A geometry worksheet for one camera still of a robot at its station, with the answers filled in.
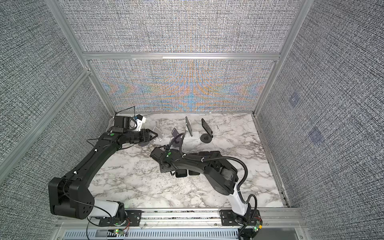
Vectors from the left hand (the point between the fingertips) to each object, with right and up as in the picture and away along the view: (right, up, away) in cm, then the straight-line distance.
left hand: (155, 135), depth 81 cm
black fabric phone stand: (+30, -3, +22) cm, 38 cm away
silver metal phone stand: (+23, -2, +27) cm, 36 cm away
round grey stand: (+10, -6, +22) cm, 24 cm away
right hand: (+5, -19, +7) cm, 21 cm away
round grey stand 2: (-12, -6, +16) cm, 21 cm away
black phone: (+20, -23, +7) cm, 31 cm away
